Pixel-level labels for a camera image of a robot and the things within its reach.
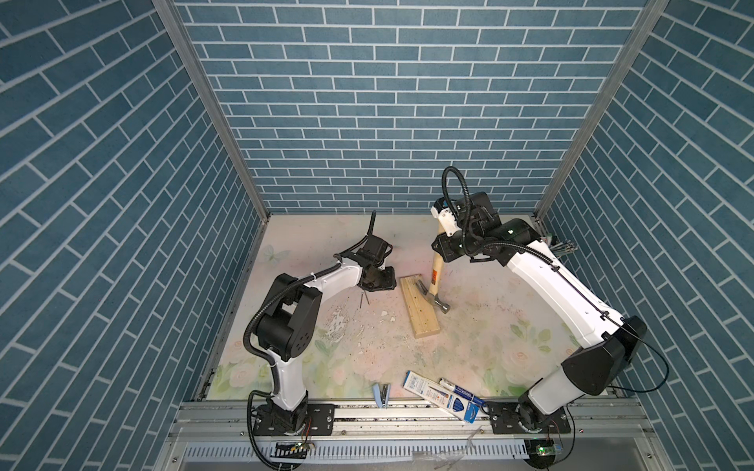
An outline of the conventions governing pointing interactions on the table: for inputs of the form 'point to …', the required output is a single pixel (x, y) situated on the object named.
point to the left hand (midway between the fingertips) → (398, 285)
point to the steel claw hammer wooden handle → (434, 282)
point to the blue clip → (382, 393)
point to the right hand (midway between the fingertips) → (439, 244)
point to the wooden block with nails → (421, 312)
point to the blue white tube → (461, 392)
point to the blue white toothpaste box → (442, 396)
